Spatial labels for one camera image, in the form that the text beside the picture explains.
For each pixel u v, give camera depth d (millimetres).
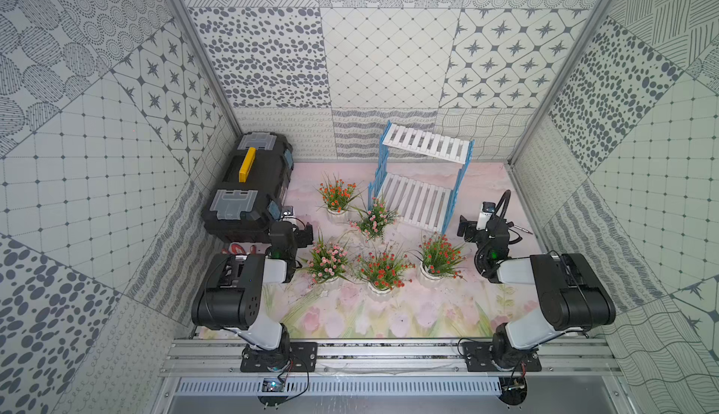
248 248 936
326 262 762
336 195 929
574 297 455
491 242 729
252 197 862
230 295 457
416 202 1051
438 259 794
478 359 734
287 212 833
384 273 733
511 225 737
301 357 750
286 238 744
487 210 818
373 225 838
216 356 753
